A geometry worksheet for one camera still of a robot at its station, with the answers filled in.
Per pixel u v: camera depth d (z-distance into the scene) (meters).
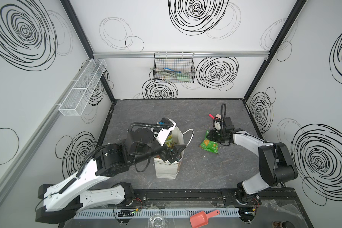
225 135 0.68
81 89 0.71
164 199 0.75
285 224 0.60
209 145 0.89
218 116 1.05
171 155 0.48
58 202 0.38
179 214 0.70
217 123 0.86
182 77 0.87
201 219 0.68
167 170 0.68
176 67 0.89
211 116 1.08
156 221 0.69
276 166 0.45
